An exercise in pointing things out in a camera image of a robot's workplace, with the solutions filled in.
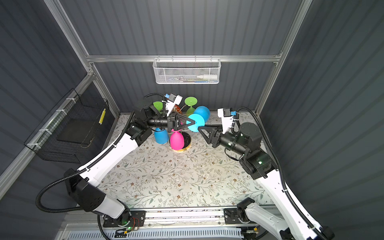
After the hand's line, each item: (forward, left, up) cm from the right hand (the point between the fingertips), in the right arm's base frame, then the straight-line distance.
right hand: (202, 129), depth 58 cm
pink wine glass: (+7, +13, -19) cm, 24 cm away
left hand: (+3, +3, +1) cm, 4 cm away
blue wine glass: (+12, +23, -21) cm, 33 cm away
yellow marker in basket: (+21, +56, -13) cm, 61 cm away
